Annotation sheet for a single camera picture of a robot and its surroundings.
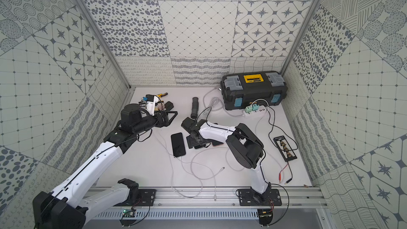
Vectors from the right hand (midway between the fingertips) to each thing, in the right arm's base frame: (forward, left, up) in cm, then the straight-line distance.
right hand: (200, 142), depth 91 cm
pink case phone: (-1, -9, +1) cm, 9 cm away
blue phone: (-1, +13, 0) cm, 13 cm away
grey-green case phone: (-4, 0, +4) cm, 6 cm away
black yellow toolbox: (+29, -40, +16) cm, 52 cm away
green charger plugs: (+22, -34, +5) cm, 41 cm away
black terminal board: (-5, -50, -1) cm, 50 cm away
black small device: (+26, +23, +2) cm, 35 cm away
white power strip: (+23, -40, +2) cm, 46 cm away
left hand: (+5, +14, +26) cm, 30 cm away
